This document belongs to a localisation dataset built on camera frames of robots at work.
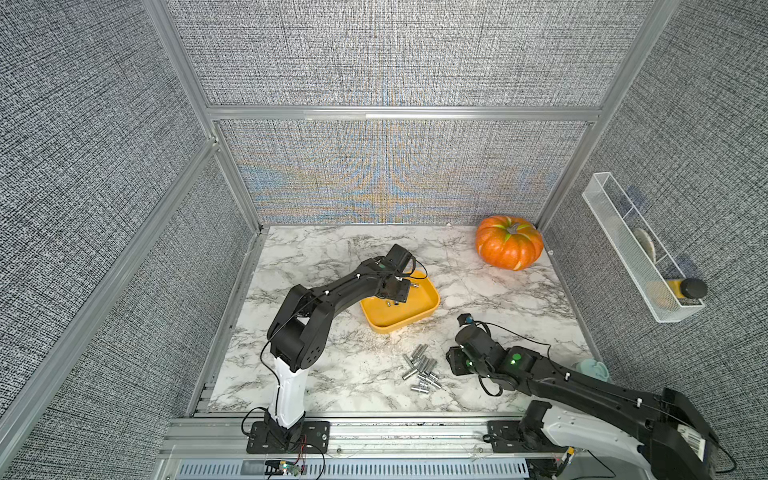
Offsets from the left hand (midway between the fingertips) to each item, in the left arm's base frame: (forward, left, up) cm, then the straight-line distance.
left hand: (406, 287), depth 93 cm
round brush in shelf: (-6, -55, +26) cm, 61 cm away
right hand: (-19, -10, -2) cm, 22 cm away
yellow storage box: (0, -6, -9) cm, 10 cm away
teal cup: (-27, -44, +2) cm, 52 cm away
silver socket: (-22, -5, -8) cm, 23 cm away
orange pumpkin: (+14, -36, +3) cm, 38 cm away
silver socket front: (-28, -1, -7) cm, 29 cm away
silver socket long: (-18, -3, -8) cm, 20 cm away
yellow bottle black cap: (-20, -55, +27) cm, 64 cm away
